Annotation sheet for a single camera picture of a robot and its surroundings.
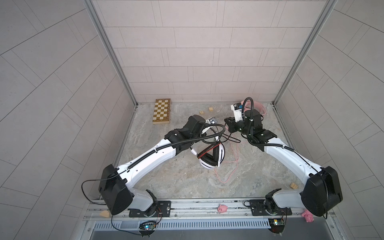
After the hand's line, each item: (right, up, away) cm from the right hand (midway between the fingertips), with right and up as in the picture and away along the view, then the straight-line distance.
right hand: (224, 119), depth 80 cm
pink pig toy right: (+37, -44, -13) cm, 59 cm away
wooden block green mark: (-12, +4, +31) cm, 33 cm away
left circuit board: (-36, -46, -16) cm, 60 cm away
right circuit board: (+22, -49, -12) cm, 55 cm away
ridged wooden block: (-5, +7, +32) cm, 33 cm away
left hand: (-11, -2, -4) cm, 12 cm away
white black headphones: (-7, -19, -6) cm, 21 cm away
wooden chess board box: (-41, +5, +28) cm, 50 cm away
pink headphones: (+30, +9, +32) cm, 45 cm away
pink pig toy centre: (-3, -42, -10) cm, 43 cm away
